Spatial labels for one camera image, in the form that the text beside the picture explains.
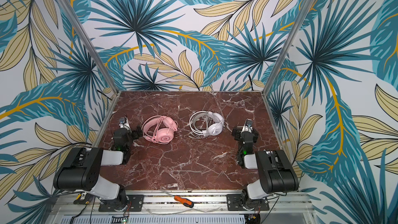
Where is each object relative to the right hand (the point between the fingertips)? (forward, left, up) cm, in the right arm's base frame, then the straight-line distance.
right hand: (244, 126), depth 92 cm
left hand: (+5, +67, +2) cm, 68 cm away
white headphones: (+5, +23, -1) cm, 24 cm away
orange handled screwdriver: (-36, +35, -5) cm, 50 cm away
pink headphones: (0, +50, +2) cm, 50 cm away
